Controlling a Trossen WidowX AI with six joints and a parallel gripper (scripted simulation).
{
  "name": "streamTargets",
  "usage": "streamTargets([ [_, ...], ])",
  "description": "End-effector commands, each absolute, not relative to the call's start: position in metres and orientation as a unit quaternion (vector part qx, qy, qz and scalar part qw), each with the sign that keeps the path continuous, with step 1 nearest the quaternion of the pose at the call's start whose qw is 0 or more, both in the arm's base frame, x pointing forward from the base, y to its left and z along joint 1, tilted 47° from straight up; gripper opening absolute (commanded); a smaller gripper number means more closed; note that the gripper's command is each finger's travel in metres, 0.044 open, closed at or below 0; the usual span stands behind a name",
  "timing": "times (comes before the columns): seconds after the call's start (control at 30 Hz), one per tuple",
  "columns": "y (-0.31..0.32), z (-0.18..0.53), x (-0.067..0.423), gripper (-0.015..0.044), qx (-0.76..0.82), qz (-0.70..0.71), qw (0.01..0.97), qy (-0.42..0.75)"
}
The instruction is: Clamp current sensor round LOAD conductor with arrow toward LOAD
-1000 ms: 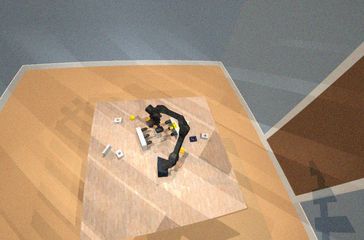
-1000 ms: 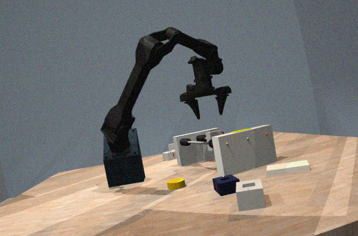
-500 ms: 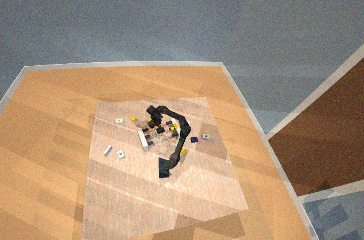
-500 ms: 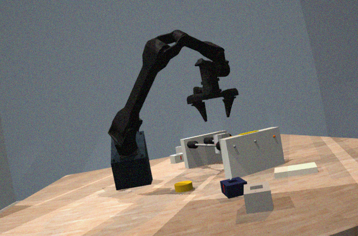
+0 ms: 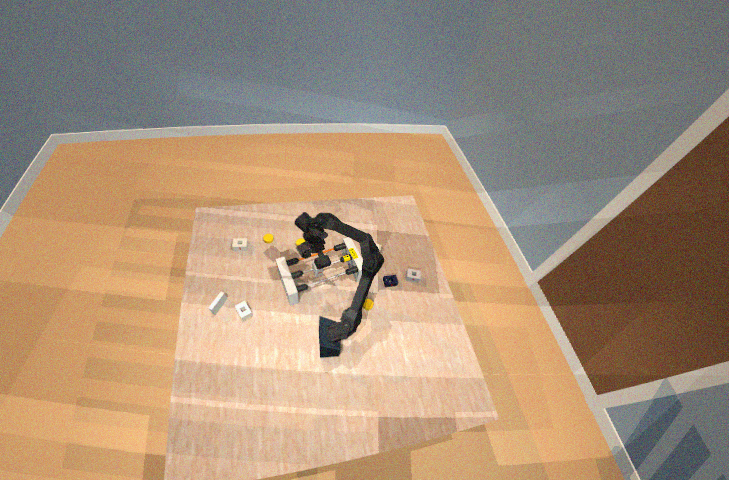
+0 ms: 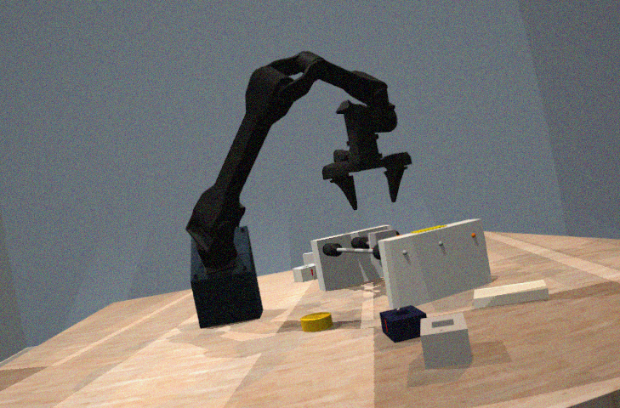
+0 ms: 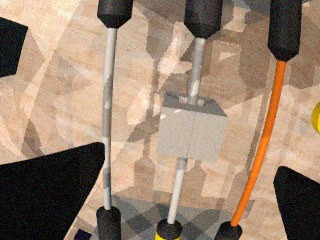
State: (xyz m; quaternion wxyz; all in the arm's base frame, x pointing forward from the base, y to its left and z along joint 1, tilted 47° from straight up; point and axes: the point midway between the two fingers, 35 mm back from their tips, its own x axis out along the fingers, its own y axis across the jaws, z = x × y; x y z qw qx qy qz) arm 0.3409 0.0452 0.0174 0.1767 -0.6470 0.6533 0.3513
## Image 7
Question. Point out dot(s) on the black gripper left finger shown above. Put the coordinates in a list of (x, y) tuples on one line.
[(41, 197)]

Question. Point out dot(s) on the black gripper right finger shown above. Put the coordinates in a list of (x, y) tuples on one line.
[(299, 204)]

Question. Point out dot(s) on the yellow short cylinder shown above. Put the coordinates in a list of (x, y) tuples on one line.
[(316, 117)]

